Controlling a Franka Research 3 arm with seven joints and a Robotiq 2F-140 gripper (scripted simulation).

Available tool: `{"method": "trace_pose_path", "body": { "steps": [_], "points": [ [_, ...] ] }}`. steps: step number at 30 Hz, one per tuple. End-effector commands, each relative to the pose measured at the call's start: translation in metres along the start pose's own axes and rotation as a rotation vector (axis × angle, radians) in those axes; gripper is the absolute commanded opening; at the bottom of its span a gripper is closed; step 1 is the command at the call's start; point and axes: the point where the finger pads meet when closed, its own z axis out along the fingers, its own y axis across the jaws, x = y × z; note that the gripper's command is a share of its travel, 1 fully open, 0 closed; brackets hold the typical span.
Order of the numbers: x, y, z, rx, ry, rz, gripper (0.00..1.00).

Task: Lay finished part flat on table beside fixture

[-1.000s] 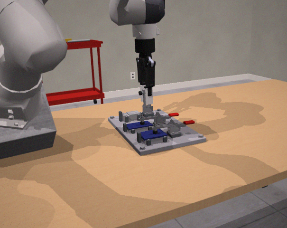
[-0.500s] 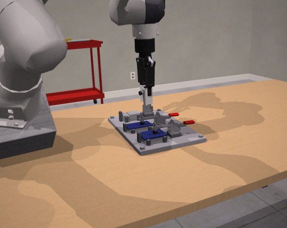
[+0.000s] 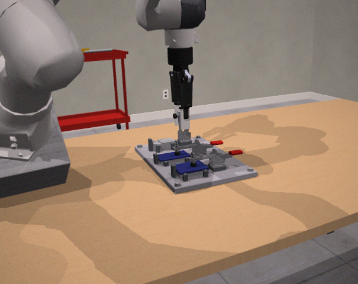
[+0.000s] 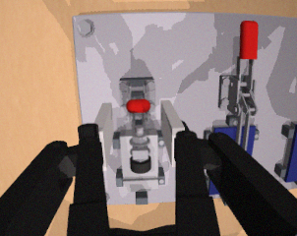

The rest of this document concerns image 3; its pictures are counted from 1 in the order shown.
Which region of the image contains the blue flat plate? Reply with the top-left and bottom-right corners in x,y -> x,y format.
176,160 -> 209,179

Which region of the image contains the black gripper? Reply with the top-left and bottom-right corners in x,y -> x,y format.
167,47 -> 193,130

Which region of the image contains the blue rectangular block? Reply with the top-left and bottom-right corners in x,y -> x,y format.
158,150 -> 191,164

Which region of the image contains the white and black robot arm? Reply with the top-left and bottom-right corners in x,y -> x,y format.
0,0 -> 205,162

